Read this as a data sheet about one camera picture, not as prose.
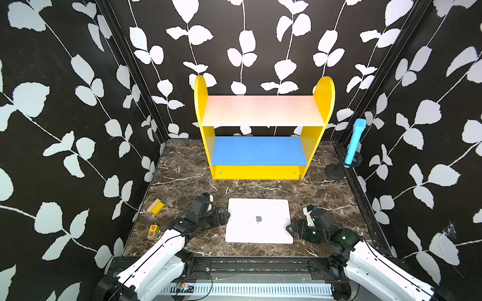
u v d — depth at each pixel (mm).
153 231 813
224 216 763
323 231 623
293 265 760
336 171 1039
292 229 778
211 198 797
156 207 904
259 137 1222
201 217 643
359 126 781
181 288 706
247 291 700
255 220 859
